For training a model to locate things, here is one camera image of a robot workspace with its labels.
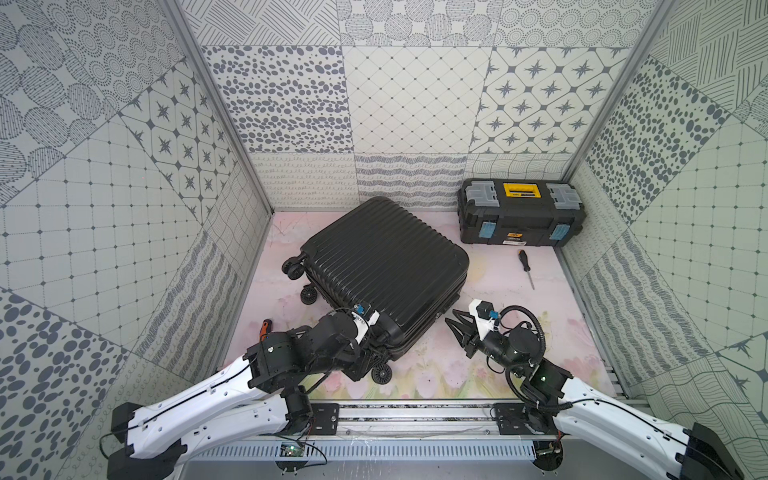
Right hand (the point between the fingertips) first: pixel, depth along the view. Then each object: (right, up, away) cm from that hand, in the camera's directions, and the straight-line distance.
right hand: (451, 317), depth 77 cm
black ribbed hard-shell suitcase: (-18, +16, +3) cm, 25 cm away
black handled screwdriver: (+32, +12, +27) cm, 43 cm away
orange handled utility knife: (-54, -5, +11) cm, 55 cm away
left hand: (-18, -6, -12) cm, 22 cm away
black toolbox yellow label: (+29, +30, +21) cm, 47 cm away
